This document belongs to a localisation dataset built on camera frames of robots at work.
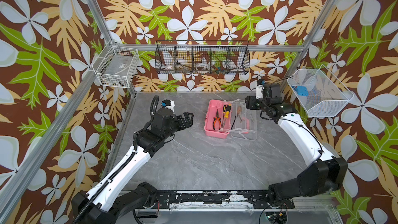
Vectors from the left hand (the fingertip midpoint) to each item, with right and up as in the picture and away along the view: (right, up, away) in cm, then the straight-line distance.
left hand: (186, 115), depth 73 cm
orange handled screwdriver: (+32, +1, +25) cm, 41 cm away
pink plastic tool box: (+22, -3, +23) cm, 32 cm away
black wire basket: (+8, +36, +24) cm, 44 cm away
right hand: (+34, +9, +9) cm, 36 cm away
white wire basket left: (-41, +27, +13) cm, 51 cm away
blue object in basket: (+65, +13, +13) cm, 67 cm away
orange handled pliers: (+17, -4, +31) cm, 36 cm away
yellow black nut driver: (+26, +4, +28) cm, 38 cm away
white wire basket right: (+71, +10, +4) cm, 72 cm away
